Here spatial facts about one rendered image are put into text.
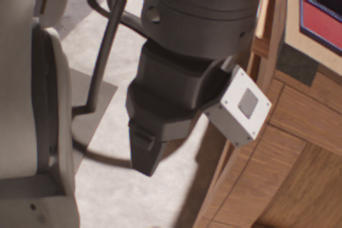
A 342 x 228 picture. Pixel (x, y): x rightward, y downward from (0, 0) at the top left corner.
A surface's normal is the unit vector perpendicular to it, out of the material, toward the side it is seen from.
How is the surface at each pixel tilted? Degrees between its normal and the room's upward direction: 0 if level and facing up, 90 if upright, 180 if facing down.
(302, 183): 90
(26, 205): 26
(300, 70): 90
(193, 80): 98
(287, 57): 90
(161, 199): 0
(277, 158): 90
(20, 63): 47
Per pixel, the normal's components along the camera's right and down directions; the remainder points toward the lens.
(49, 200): 0.49, 0.19
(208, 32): 0.00, 0.79
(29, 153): 0.45, 0.62
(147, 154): -0.45, 0.66
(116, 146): 0.26, -0.70
